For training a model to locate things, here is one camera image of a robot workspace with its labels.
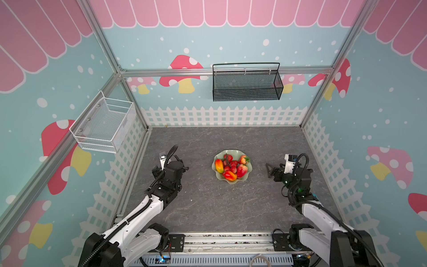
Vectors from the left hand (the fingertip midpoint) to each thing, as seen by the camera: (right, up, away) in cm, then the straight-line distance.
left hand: (169, 164), depth 82 cm
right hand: (+53, 0, +3) cm, 53 cm away
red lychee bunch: (+31, -2, +10) cm, 32 cm away
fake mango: (+25, -2, +9) cm, 27 cm away
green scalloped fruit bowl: (+35, +4, +17) cm, 39 cm away
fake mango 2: (+30, -7, +5) cm, 31 cm away
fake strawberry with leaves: (+39, +1, +11) cm, 41 cm away
